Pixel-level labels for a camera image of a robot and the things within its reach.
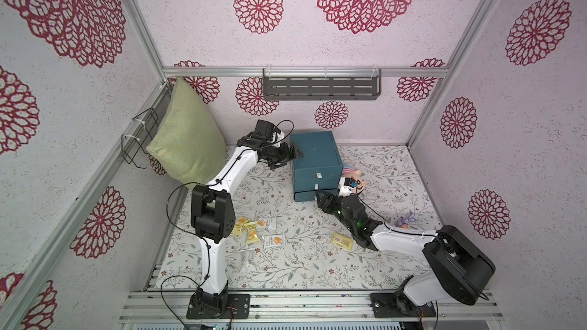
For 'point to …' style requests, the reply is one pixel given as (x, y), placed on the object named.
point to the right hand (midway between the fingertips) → (318, 191)
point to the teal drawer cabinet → (320, 168)
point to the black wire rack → (131, 143)
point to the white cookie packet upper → (266, 224)
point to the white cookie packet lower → (273, 241)
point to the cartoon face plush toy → (361, 183)
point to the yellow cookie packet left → (241, 223)
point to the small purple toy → (404, 222)
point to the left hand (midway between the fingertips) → (295, 159)
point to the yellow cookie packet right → (342, 241)
